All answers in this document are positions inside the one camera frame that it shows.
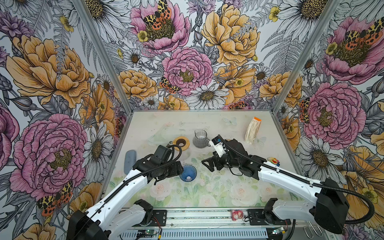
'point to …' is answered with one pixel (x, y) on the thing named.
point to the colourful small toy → (274, 161)
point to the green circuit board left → (151, 232)
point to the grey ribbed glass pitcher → (200, 140)
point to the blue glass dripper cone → (189, 174)
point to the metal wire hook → (310, 238)
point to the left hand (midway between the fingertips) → (176, 176)
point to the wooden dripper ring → (182, 141)
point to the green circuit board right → (280, 230)
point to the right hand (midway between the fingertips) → (209, 162)
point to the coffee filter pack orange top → (252, 130)
